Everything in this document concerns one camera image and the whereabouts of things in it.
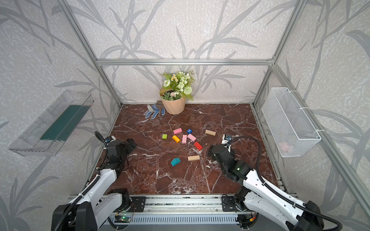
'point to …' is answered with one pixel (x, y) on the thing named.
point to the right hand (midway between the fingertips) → (217, 143)
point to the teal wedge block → (175, 161)
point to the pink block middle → (184, 139)
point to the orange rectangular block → (177, 139)
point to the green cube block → (165, 136)
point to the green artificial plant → (177, 85)
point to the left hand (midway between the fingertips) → (129, 138)
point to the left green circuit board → (125, 218)
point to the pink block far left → (178, 131)
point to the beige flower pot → (174, 107)
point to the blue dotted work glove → (154, 109)
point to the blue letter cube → (190, 131)
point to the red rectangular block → (198, 146)
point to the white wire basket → (290, 128)
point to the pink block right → (191, 137)
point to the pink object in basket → (284, 146)
